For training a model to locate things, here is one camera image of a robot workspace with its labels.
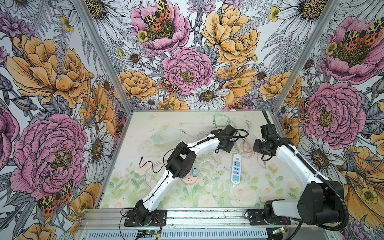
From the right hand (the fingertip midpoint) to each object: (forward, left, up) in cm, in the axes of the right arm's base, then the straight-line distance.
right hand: (259, 152), depth 86 cm
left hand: (+9, +16, -10) cm, 21 cm away
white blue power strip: (-6, +12, -9) cm, 16 cm away
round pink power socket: (-11, +39, -9) cm, 42 cm away
